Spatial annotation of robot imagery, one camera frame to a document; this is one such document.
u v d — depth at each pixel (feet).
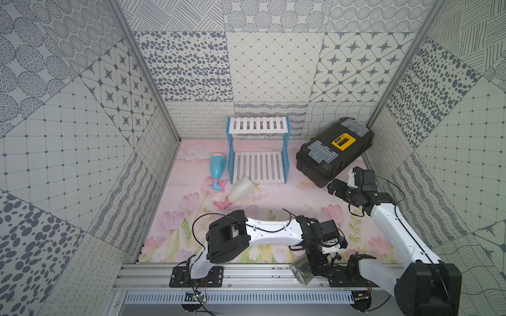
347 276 2.40
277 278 2.45
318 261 2.13
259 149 3.76
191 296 2.33
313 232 1.95
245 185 3.05
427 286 1.26
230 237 1.66
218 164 3.32
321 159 2.90
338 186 2.45
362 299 2.35
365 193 1.98
